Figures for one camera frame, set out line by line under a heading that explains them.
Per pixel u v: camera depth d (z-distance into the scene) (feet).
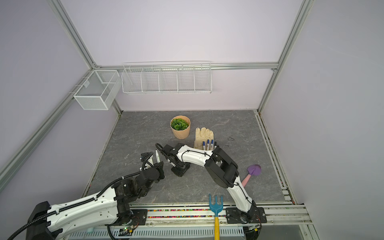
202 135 3.45
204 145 3.25
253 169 2.86
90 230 2.23
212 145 3.25
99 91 3.26
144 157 2.19
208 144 3.26
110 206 1.70
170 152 2.38
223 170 1.69
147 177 1.81
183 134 3.18
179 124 3.17
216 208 2.48
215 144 3.34
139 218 2.41
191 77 3.44
